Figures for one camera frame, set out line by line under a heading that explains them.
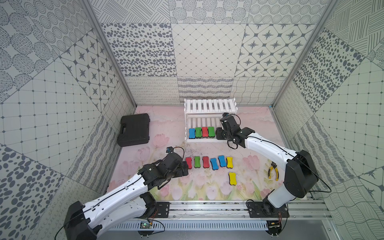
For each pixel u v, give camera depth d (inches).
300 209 30.0
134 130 39.9
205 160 36.1
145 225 28.2
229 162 35.3
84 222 15.5
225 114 30.7
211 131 35.2
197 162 35.5
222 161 35.6
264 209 25.7
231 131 26.0
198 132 34.6
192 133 34.5
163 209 29.2
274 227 28.6
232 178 33.1
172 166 22.6
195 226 27.6
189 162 35.9
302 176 17.3
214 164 34.7
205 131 34.7
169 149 28.1
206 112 31.5
